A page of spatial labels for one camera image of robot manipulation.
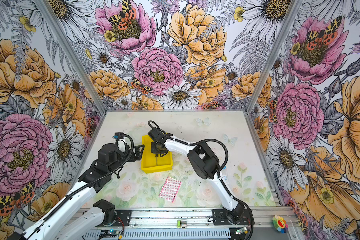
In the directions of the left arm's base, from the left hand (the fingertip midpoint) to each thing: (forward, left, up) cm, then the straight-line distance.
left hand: (136, 150), depth 79 cm
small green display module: (-31, -23, -14) cm, 41 cm away
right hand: (+7, -7, -16) cm, 19 cm away
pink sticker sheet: (-14, -17, -17) cm, 28 cm away
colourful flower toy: (-32, -70, -15) cm, 78 cm away
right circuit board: (-33, -52, -17) cm, 64 cm away
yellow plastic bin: (+1, -4, -18) cm, 18 cm away
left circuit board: (-33, +10, -18) cm, 39 cm away
